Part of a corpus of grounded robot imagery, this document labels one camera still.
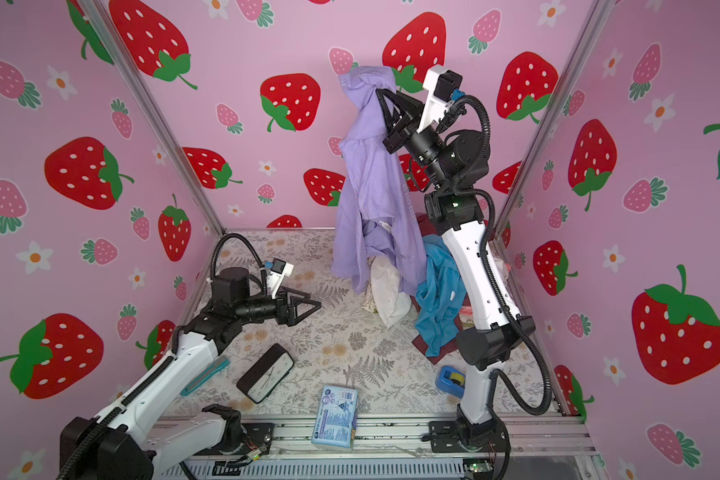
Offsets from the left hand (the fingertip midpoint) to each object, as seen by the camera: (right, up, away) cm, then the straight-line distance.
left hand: (313, 301), depth 73 cm
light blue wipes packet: (+5, -28, -1) cm, 29 cm away
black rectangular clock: (-13, -19, +4) cm, 24 cm away
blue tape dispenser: (+36, -23, +7) cm, 43 cm away
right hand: (+15, +39, -24) cm, 49 cm away
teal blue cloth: (+34, 0, +10) cm, 36 cm away
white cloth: (+20, -3, +22) cm, 30 cm away
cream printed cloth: (+13, -4, +25) cm, 28 cm away
